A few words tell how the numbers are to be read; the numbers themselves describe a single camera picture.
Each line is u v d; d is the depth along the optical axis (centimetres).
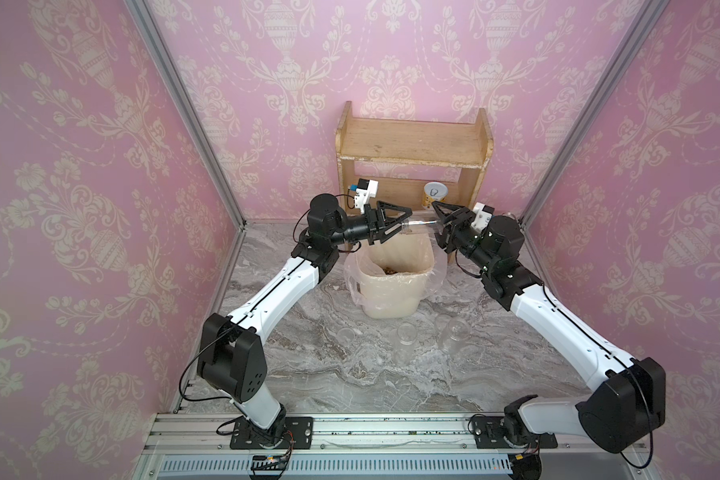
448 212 66
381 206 62
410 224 69
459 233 66
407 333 92
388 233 69
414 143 82
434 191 92
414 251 85
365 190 67
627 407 39
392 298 78
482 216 69
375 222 61
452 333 79
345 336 90
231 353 44
